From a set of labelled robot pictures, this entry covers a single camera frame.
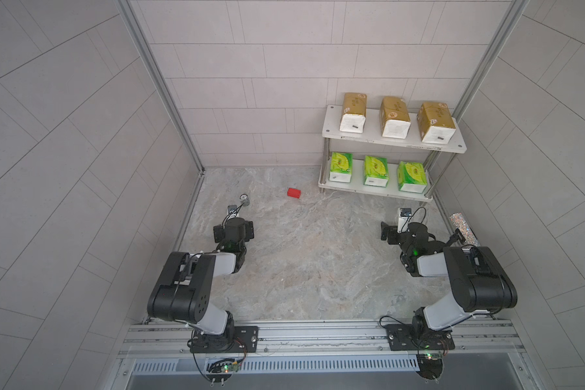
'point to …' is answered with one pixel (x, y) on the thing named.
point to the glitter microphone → (465, 231)
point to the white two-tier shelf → (386, 149)
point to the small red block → (294, 192)
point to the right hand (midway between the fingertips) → (393, 219)
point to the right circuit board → (431, 366)
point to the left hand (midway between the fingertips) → (237, 219)
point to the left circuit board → (220, 370)
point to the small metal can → (244, 198)
